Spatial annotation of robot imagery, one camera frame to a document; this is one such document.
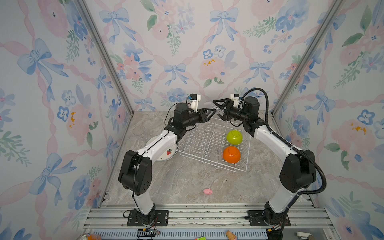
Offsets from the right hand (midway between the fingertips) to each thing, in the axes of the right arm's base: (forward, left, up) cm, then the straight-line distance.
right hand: (213, 104), depth 78 cm
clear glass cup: (-3, -4, -3) cm, 6 cm away
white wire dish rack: (-1, -6, -32) cm, 33 cm away
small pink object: (-34, +2, -32) cm, 47 cm away
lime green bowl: (0, -17, -29) cm, 33 cm away
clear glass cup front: (-15, -4, -23) cm, 27 cm away
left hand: (-4, -1, 0) cm, 4 cm away
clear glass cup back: (+7, +50, -31) cm, 59 cm away
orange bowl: (-14, -13, -28) cm, 33 cm away
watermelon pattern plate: (-12, +26, -30) cm, 42 cm away
